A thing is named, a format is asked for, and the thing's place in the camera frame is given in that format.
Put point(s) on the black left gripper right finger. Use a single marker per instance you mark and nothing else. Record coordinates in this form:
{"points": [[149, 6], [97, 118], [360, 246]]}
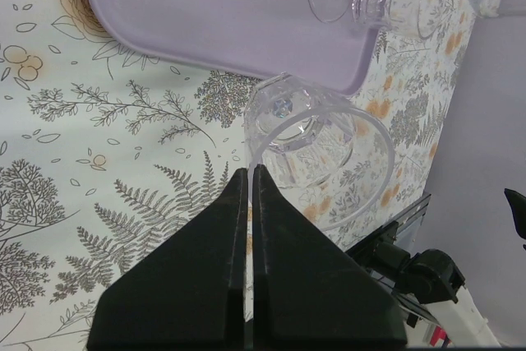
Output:
{"points": [[308, 293]]}

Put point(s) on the lilac rectangular plastic tray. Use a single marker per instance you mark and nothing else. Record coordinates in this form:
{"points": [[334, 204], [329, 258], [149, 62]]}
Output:
{"points": [[260, 38]]}

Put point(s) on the floral patterned table mat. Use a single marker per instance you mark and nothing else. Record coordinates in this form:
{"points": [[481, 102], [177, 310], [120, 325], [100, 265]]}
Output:
{"points": [[104, 152]]}

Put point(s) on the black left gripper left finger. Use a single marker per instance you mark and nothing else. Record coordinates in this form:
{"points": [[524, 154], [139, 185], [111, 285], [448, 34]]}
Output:
{"points": [[188, 293]]}

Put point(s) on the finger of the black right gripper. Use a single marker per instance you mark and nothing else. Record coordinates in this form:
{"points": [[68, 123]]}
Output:
{"points": [[517, 203]]}

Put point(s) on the small faceted clear glass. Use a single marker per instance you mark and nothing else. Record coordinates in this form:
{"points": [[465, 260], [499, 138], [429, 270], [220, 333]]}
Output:
{"points": [[331, 160]]}

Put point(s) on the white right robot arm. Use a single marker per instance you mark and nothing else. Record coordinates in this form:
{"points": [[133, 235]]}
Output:
{"points": [[487, 247]]}

